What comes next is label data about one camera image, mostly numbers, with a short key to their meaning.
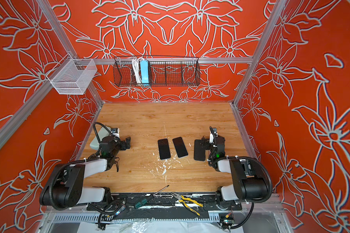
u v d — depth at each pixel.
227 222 0.68
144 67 0.90
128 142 0.84
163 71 0.98
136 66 0.88
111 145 0.72
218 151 0.70
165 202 0.74
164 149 0.92
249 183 0.43
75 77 0.95
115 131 0.79
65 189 0.43
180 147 0.92
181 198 0.74
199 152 0.90
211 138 0.81
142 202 0.72
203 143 0.85
